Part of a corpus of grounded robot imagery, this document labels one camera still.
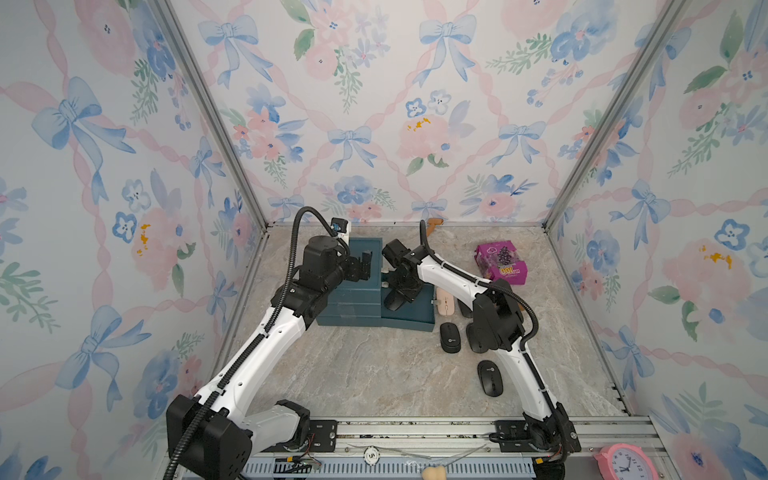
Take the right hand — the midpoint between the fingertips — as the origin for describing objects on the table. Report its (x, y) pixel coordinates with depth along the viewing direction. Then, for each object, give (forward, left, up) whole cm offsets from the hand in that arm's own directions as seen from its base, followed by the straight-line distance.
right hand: (395, 290), depth 99 cm
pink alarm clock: (-46, -53, -1) cm, 70 cm away
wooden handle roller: (+33, -15, -1) cm, 36 cm away
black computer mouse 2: (-27, -26, -1) cm, 38 cm away
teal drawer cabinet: (-12, +10, +13) cm, 21 cm away
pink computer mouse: (-5, -16, +1) cm, 17 cm away
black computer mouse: (-4, 0, +1) cm, 4 cm away
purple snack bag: (+10, -36, +3) cm, 37 cm away
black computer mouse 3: (-16, -16, 0) cm, 23 cm away
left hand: (-4, +10, +26) cm, 28 cm away
